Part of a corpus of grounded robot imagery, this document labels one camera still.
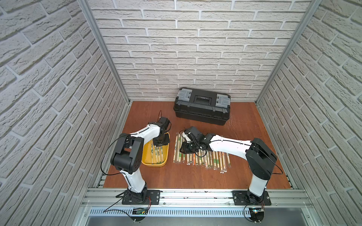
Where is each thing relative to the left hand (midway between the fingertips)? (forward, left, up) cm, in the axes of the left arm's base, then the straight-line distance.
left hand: (165, 141), depth 94 cm
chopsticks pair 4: (-13, -27, -1) cm, 29 cm away
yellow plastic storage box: (-10, +6, -1) cm, 12 cm away
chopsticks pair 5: (-12, -29, 0) cm, 31 cm away
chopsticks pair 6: (-11, -34, -1) cm, 36 cm away
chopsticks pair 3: (-13, -23, -1) cm, 26 cm away
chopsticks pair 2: (-12, -19, -1) cm, 22 cm away
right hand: (-8, -12, +5) cm, 15 cm away
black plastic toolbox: (+19, -25, +15) cm, 35 cm away
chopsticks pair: (-12, -16, -1) cm, 20 cm away
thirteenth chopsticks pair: (-5, -8, -1) cm, 9 cm away
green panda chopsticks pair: (-11, -41, -1) cm, 43 cm away
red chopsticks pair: (-14, -38, -1) cm, 40 cm away
